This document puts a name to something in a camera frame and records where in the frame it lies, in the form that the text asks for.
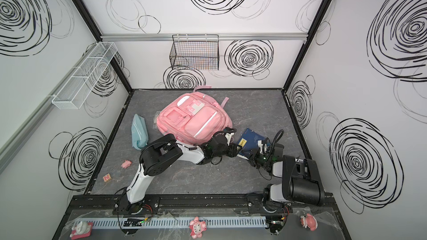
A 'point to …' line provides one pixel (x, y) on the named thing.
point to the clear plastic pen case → (155, 120)
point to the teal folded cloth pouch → (139, 132)
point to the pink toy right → (309, 221)
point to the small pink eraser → (126, 164)
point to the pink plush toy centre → (197, 227)
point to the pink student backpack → (193, 118)
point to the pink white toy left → (83, 229)
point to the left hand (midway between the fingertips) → (243, 148)
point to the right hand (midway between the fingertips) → (241, 154)
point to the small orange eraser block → (107, 178)
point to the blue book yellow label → (249, 139)
